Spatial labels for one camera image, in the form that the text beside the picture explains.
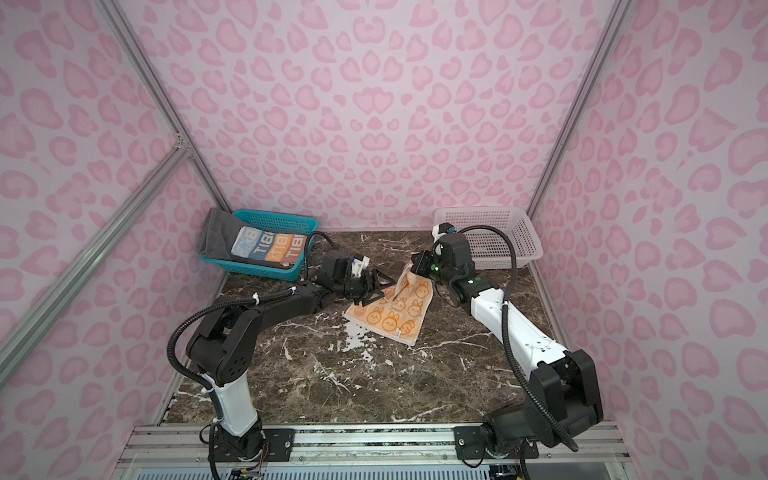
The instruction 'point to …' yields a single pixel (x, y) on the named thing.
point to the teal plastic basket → (272, 221)
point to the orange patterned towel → (399, 312)
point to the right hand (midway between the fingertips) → (411, 254)
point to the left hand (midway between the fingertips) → (393, 283)
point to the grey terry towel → (222, 230)
